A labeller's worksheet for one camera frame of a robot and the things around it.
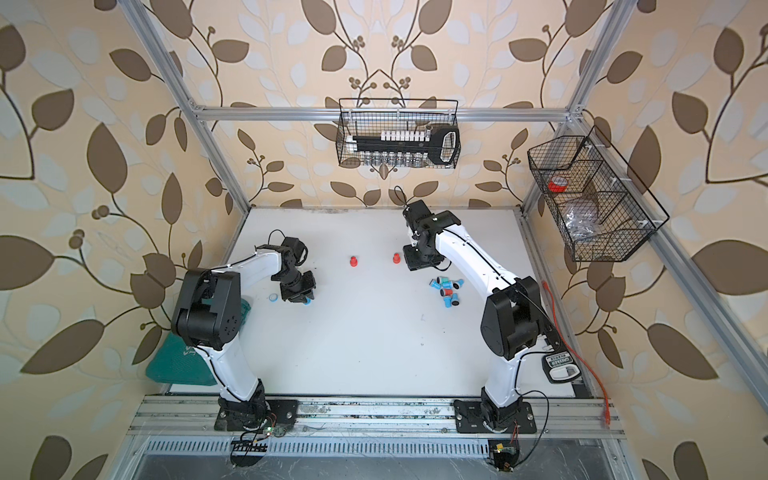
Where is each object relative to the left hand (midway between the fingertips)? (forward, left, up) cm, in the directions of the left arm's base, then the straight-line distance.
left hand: (308, 292), depth 95 cm
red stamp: (+13, -13, -1) cm, 18 cm away
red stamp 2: (+14, -28, 0) cm, 32 cm away
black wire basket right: (+5, -79, +34) cm, 86 cm away
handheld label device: (-22, -74, 0) cm, 77 cm away
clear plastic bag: (+1, -72, +34) cm, 79 cm away
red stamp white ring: (+1, -45, 0) cm, 45 cm away
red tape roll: (+16, -72, +33) cm, 81 cm away
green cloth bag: (-22, +31, +2) cm, 38 cm away
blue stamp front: (-2, -46, 0) cm, 46 cm away
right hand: (+3, -34, +13) cm, 37 cm away
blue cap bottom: (-2, 0, -1) cm, 3 cm away
